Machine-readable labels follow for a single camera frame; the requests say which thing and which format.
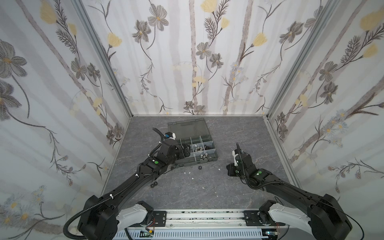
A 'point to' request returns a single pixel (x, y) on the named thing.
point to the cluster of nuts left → (155, 183)
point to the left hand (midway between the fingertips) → (183, 144)
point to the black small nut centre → (200, 167)
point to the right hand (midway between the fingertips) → (224, 164)
